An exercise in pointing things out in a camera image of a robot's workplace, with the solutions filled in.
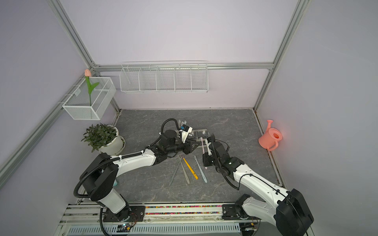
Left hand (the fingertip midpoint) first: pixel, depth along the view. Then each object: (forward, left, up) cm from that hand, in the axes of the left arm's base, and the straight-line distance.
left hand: (198, 143), depth 81 cm
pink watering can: (+4, -45, -8) cm, 46 cm away
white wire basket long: (+47, +19, +13) cm, 52 cm away
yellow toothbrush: (-13, +2, -16) cm, 21 cm away
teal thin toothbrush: (-9, -1, -17) cm, 19 cm away
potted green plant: (+8, +53, 0) cm, 54 cm away
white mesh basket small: (+16, +61, +18) cm, 65 cm away
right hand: (-4, -3, -6) cm, 7 cm away
